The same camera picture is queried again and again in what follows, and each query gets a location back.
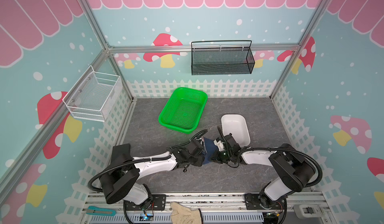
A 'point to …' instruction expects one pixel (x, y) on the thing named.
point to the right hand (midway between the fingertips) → (207, 158)
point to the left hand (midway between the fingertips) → (200, 160)
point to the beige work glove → (181, 214)
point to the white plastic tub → (236, 125)
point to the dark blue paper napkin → (211, 148)
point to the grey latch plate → (309, 210)
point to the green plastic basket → (184, 110)
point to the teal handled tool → (93, 210)
